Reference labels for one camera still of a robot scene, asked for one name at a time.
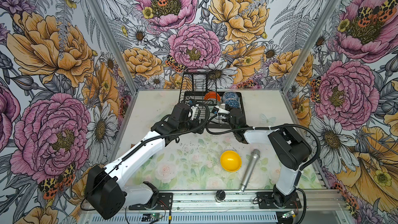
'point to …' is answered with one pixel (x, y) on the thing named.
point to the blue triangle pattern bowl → (232, 102)
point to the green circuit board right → (286, 215)
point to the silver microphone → (254, 157)
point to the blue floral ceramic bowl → (229, 95)
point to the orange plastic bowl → (212, 95)
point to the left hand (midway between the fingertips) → (196, 124)
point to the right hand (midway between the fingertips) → (228, 106)
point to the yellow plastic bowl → (230, 161)
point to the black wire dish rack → (215, 109)
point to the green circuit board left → (151, 217)
